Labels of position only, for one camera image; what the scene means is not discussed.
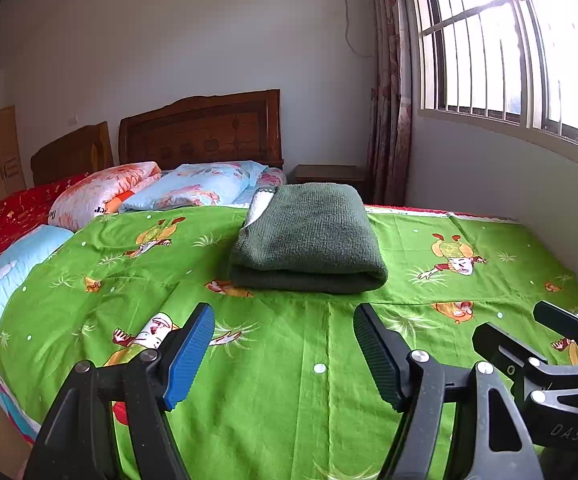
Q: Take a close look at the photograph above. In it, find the plain light blue pillow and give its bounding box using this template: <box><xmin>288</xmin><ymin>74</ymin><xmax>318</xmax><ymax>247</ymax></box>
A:
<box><xmin>0</xmin><ymin>224</ymin><xmax>73</xmax><ymax>321</ymax></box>

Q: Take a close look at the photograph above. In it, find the green and white knit sweater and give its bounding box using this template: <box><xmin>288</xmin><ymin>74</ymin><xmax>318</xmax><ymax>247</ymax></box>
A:
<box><xmin>229</xmin><ymin>182</ymin><xmax>389</xmax><ymax>295</ymax></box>

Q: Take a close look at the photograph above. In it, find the small wooden headboard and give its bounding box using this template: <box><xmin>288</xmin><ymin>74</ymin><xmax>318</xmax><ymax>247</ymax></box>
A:
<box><xmin>30</xmin><ymin>122</ymin><xmax>114</xmax><ymax>186</ymax></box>

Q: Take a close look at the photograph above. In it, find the green cartoon print bed sheet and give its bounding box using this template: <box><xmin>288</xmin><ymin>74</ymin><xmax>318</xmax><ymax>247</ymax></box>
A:
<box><xmin>0</xmin><ymin>207</ymin><xmax>578</xmax><ymax>479</ymax></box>

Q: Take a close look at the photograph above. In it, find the light blue floral pillow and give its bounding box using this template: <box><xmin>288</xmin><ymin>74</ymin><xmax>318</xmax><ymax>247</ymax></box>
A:
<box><xmin>119</xmin><ymin>160</ymin><xmax>287</xmax><ymax>212</ymax></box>

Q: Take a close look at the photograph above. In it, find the air conditioner power cable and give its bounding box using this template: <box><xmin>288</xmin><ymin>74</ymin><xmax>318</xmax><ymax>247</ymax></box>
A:
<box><xmin>341</xmin><ymin>0</ymin><xmax>375</xmax><ymax>60</ymax></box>

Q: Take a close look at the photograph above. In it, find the red patterned blanket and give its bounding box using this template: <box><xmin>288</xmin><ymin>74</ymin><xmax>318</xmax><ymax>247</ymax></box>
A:
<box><xmin>0</xmin><ymin>172</ymin><xmax>88</xmax><ymax>255</ymax></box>

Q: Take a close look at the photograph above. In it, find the barred window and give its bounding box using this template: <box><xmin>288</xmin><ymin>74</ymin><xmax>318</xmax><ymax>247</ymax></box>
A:
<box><xmin>414</xmin><ymin>0</ymin><xmax>578</xmax><ymax>145</ymax></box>

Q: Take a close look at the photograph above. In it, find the pink floral pillow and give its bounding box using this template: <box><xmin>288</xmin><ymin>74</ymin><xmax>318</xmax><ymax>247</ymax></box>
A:
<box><xmin>48</xmin><ymin>162</ymin><xmax>162</xmax><ymax>232</ymax></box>

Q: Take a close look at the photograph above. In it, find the large carved wooden headboard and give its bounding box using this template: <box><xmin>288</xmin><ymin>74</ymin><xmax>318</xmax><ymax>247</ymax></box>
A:
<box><xmin>118</xmin><ymin>89</ymin><xmax>283</xmax><ymax>170</ymax></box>

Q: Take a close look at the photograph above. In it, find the wooden nightstand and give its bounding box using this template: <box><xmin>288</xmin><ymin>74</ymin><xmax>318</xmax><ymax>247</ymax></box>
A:
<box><xmin>288</xmin><ymin>165</ymin><xmax>368</xmax><ymax>202</ymax></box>

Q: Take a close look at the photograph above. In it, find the red floral curtain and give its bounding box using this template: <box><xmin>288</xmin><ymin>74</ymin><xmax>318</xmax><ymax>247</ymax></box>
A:
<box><xmin>367</xmin><ymin>0</ymin><xmax>413</xmax><ymax>206</ymax></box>

